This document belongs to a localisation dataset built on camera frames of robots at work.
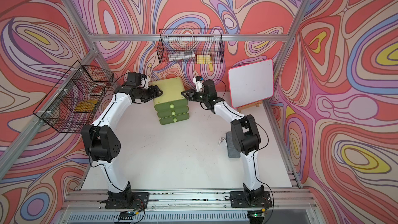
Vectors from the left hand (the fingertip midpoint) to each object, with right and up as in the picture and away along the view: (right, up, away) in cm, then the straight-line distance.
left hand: (160, 93), depth 90 cm
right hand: (+14, -2, +1) cm, 14 cm away
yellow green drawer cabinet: (+6, +3, +2) cm, 7 cm away
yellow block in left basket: (-31, -8, -18) cm, 36 cm away
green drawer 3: (+6, -16, +8) cm, 19 cm away
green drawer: (+7, -7, -2) cm, 10 cm away
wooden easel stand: (+64, -6, +18) cm, 67 cm away
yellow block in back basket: (+26, +21, +1) cm, 33 cm away
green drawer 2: (+7, -11, +3) cm, 14 cm away
